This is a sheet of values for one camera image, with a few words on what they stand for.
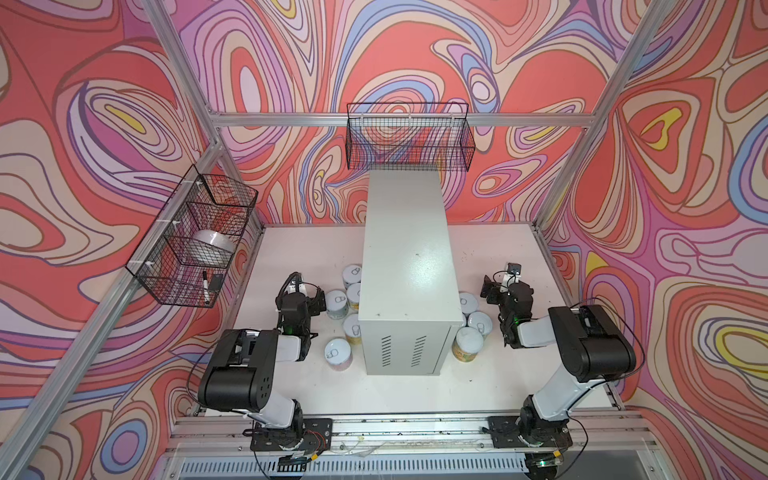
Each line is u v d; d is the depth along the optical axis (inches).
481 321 34.2
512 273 32.1
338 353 32.0
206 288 28.3
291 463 28.2
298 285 30.9
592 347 18.9
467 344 32.3
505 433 28.8
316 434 28.6
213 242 28.8
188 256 28.2
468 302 36.1
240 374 18.1
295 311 27.7
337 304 35.7
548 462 27.8
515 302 28.9
